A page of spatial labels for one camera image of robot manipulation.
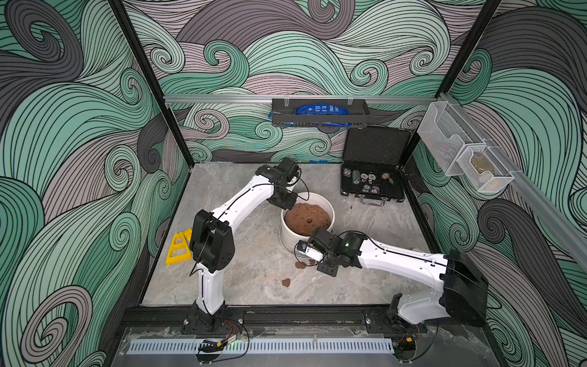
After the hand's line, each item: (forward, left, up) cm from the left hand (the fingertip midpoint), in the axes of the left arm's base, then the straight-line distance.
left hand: (290, 201), depth 86 cm
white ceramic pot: (-14, 0, -3) cm, 14 cm away
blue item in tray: (+33, -14, +20) cm, 41 cm away
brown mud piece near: (-25, +1, -15) cm, 30 cm away
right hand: (-18, -14, -9) cm, 24 cm away
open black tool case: (+29, -41, -12) cm, 52 cm away
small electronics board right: (-44, -37, -17) cm, 60 cm away
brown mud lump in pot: (-5, -5, -4) cm, 9 cm away
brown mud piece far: (-19, -4, -15) cm, 24 cm away
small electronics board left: (-46, +25, -15) cm, 54 cm away
